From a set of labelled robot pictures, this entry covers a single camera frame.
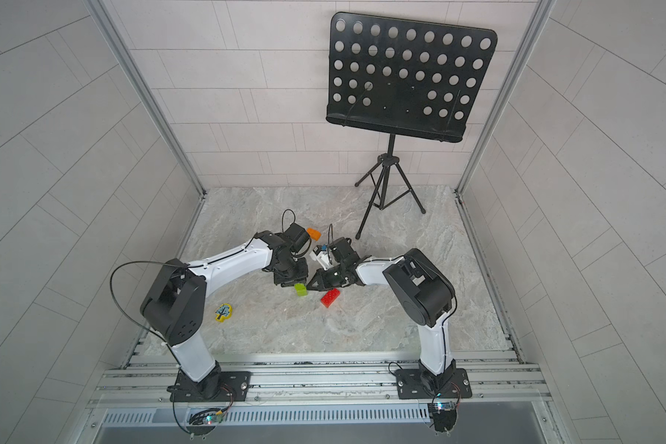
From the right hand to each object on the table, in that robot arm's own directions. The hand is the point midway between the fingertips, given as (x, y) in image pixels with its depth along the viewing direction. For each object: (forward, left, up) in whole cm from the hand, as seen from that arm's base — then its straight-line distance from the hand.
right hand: (310, 287), depth 88 cm
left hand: (+2, 0, +2) cm, 2 cm away
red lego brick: (-3, -6, -1) cm, 7 cm away
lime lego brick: (-2, +3, +2) cm, 4 cm away
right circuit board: (-35, -34, -3) cm, 49 cm away
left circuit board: (-33, +25, +1) cm, 41 cm away
